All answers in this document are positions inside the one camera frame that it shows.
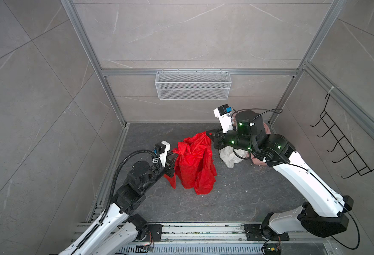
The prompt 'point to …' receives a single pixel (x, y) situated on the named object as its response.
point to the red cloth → (195, 167)
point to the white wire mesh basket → (193, 85)
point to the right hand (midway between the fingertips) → (206, 131)
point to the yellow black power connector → (272, 249)
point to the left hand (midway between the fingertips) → (177, 148)
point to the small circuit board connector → (143, 248)
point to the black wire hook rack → (359, 166)
